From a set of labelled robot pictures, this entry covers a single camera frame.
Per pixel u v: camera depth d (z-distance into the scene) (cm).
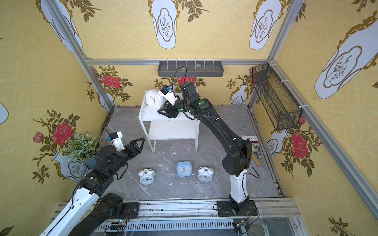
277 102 109
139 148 66
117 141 65
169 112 66
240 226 73
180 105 65
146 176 78
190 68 92
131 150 64
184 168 82
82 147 77
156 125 89
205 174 79
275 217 77
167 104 67
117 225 73
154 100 72
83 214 48
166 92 63
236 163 56
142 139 71
